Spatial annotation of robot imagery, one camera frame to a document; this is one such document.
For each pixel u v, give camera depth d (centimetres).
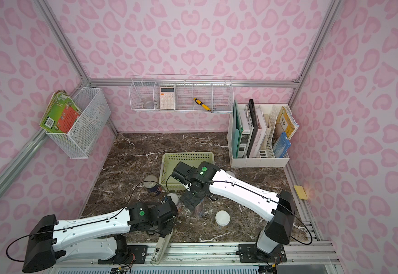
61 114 72
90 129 90
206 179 47
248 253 72
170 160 103
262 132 83
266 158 106
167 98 95
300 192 98
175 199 78
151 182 84
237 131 80
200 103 98
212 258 72
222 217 77
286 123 94
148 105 95
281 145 94
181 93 102
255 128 83
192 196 62
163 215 57
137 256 73
